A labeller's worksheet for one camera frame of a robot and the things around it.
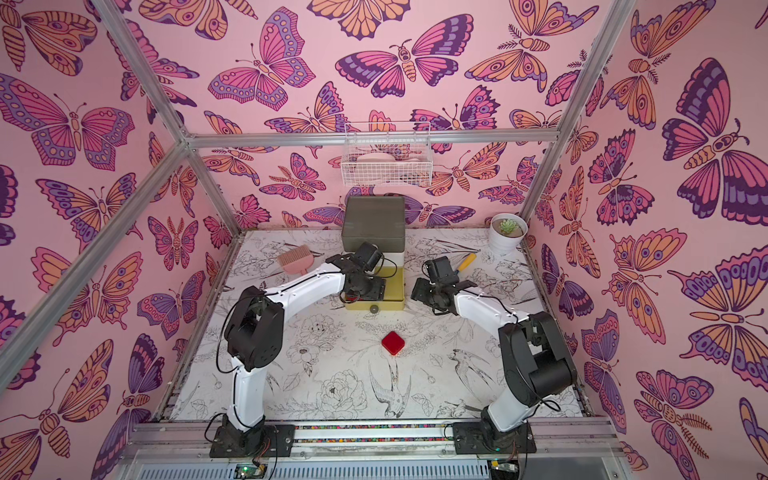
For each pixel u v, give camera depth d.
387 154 0.95
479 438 0.73
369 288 0.84
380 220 1.11
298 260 1.09
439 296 0.70
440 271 0.73
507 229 1.06
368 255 0.76
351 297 0.85
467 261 1.09
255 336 0.52
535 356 0.47
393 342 0.90
